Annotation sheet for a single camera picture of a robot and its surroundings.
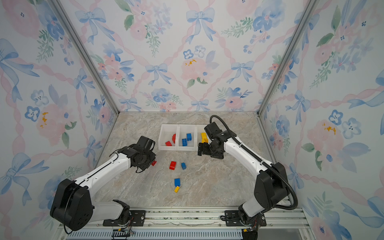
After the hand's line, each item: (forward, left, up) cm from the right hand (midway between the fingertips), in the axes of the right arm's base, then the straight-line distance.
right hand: (204, 153), depth 84 cm
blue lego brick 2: (+19, +10, -10) cm, 23 cm away
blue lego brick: (+14, +13, -10) cm, 21 cm away
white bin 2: (+24, +15, -9) cm, 29 cm away
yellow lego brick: (+22, 0, -11) cm, 25 cm away
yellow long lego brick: (+16, -1, -9) cm, 19 cm away
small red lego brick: (+14, +24, -12) cm, 30 cm away
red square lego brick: (-2, +19, -11) cm, 22 cm away
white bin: (+17, +24, -11) cm, 31 cm away
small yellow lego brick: (-16, +15, -11) cm, 25 cm away
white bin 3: (+24, +3, -8) cm, 25 cm away
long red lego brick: (+17, +20, -10) cm, 29 cm away
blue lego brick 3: (-12, +16, -12) cm, 23 cm away
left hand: (-1, +28, -3) cm, 28 cm away
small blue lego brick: (-2, +12, -12) cm, 17 cm away
